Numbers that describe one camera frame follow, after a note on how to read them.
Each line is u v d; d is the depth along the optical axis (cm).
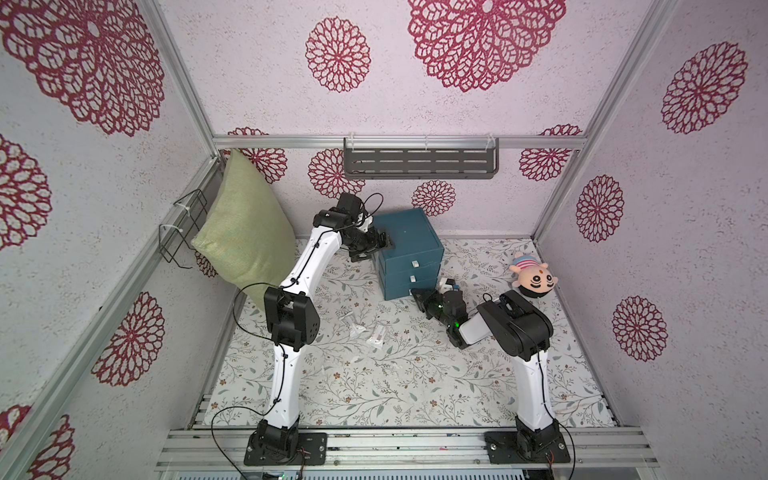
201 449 76
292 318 57
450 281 97
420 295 96
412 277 95
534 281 97
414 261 90
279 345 60
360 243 80
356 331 94
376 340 92
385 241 83
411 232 92
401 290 97
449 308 82
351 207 74
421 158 92
